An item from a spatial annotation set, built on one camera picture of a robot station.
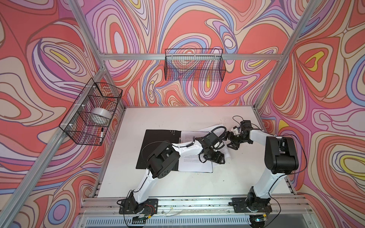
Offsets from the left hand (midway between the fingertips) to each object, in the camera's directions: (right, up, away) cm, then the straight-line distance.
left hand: (221, 161), depth 87 cm
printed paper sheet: (-18, -2, +2) cm, 19 cm away
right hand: (+4, +9, +9) cm, 13 cm away
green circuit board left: (-46, -24, -16) cm, 55 cm away
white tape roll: (-66, +30, -13) cm, 74 cm away
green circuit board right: (+15, -25, -15) cm, 33 cm away
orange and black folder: (-46, +13, +14) cm, 50 cm away
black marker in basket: (-66, +18, -15) cm, 70 cm away
